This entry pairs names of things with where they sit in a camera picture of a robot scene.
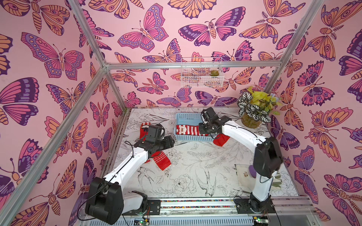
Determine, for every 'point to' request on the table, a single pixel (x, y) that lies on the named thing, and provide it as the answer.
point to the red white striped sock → (188, 130)
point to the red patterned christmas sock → (161, 159)
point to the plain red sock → (221, 139)
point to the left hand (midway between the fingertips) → (173, 141)
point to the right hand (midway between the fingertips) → (202, 127)
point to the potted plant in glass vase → (254, 107)
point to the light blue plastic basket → (191, 119)
